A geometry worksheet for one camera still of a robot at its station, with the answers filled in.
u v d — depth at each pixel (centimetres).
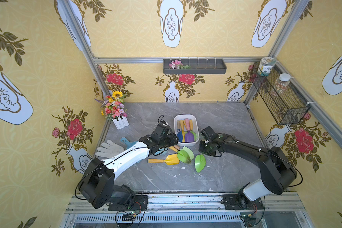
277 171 44
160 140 64
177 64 88
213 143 66
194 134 100
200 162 84
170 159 90
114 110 95
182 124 103
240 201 66
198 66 92
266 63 84
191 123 106
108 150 94
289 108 80
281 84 72
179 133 99
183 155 90
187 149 92
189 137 97
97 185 42
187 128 101
